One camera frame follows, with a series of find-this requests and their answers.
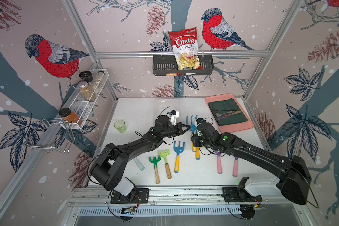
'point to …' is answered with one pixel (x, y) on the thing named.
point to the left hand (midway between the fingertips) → (192, 126)
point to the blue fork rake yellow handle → (178, 150)
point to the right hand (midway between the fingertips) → (191, 138)
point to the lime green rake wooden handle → (164, 155)
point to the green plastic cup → (120, 125)
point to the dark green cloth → (226, 112)
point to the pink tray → (233, 127)
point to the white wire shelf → (81, 107)
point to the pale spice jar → (99, 77)
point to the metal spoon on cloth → (219, 114)
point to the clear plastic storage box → (156, 107)
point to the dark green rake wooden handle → (155, 160)
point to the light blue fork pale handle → (141, 167)
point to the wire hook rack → (55, 135)
